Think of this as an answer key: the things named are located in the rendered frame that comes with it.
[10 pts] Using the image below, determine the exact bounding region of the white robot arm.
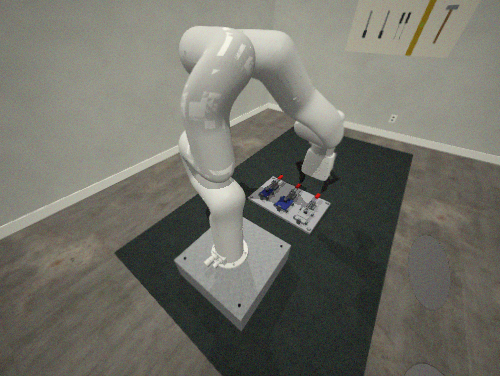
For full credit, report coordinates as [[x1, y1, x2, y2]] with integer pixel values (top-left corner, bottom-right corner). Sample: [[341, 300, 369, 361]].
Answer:
[[179, 26, 345, 269]]

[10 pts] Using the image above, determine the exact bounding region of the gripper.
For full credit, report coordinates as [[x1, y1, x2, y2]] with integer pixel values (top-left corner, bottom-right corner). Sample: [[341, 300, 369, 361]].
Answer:
[[296, 148, 340, 193]]

